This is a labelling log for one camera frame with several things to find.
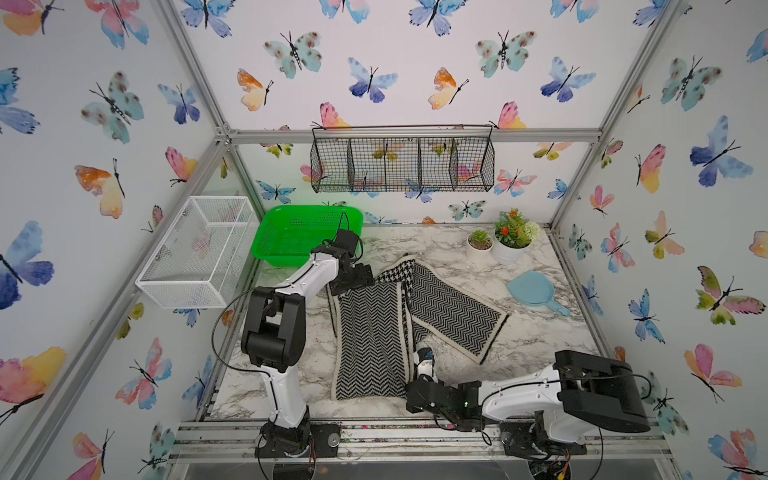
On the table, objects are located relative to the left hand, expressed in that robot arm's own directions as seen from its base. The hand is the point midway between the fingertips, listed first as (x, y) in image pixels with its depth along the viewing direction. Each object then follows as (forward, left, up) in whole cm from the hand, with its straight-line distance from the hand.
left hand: (363, 281), depth 95 cm
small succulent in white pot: (+14, -39, 0) cm, 42 cm away
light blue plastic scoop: (0, -58, -7) cm, 58 cm away
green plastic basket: (+27, +32, -7) cm, 42 cm away
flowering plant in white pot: (+11, -48, +8) cm, 50 cm away
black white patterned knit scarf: (-13, -5, -5) cm, 15 cm away
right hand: (-32, -11, -6) cm, 34 cm away
